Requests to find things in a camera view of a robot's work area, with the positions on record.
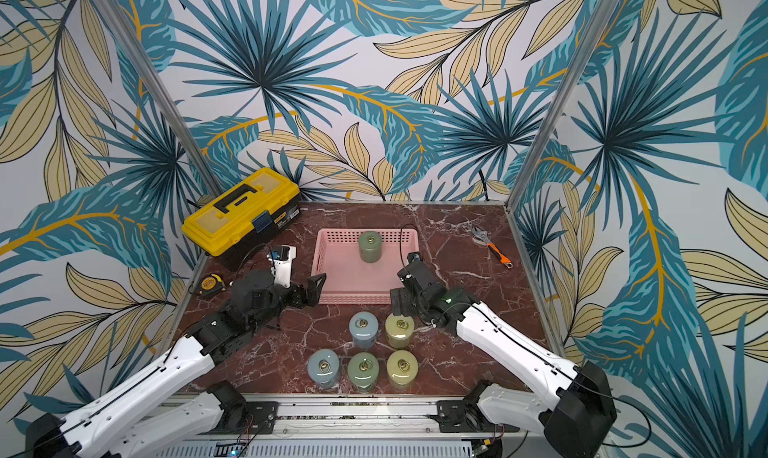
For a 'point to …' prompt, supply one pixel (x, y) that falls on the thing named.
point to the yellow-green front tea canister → (402, 367)
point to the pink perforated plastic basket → (351, 280)
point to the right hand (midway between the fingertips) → (411, 293)
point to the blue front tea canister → (323, 368)
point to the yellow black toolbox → (265, 202)
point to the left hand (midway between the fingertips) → (309, 277)
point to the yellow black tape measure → (212, 284)
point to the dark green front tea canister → (363, 370)
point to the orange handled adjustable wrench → (483, 235)
